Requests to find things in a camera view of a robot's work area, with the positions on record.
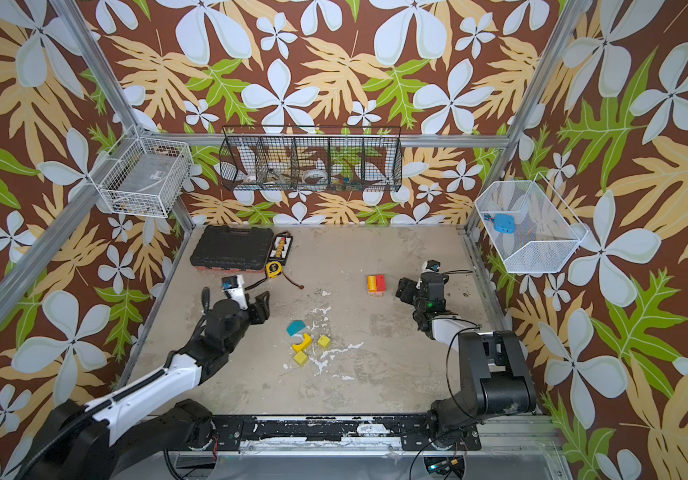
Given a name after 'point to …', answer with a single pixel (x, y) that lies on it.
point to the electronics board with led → (442, 464)
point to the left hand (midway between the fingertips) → (256, 291)
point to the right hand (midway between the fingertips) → (408, 281)
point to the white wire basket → (143, 174)
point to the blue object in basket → (504, 223)
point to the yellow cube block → (301, 357)
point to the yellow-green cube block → (324, 342)
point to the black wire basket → (308, 158)
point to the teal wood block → (295, 326)
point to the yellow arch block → (304, 344)
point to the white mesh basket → (527, 226)
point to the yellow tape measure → (273, 268)
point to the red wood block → (380, 283)
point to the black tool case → (240, 249)
